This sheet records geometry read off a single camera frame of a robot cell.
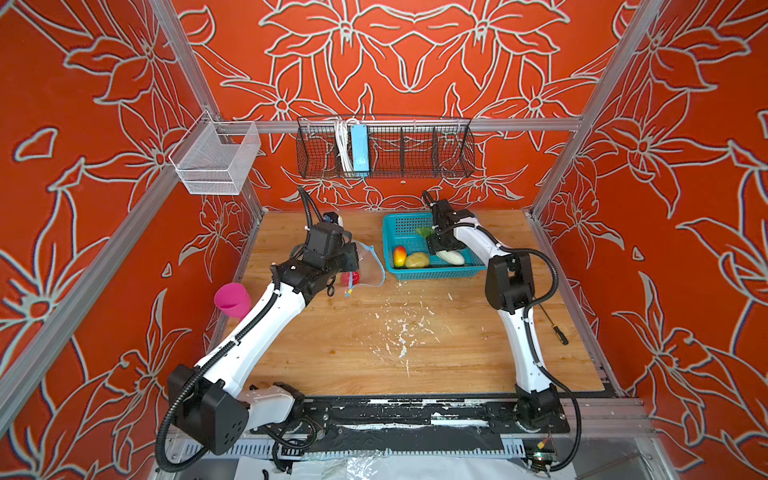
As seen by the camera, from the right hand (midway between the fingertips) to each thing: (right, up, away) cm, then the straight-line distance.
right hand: (440, 243), depth 106 cm
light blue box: (-28, +29, -16) cm, 44 cm away
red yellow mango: (-15, -4, -5) cm, 16 cm away
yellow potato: (-9, -5, -8) cm, 13 cm away
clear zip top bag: (-25, -8, -19) cm, 32 cm away
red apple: (-30, -7, -40) cm, 50 cm away
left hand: (-29, 0, -28) cm, 41 cm away
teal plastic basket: (-14, +5, +4) cm, 16 cm away
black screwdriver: (+32, -26, -18) cm, 45 cm away
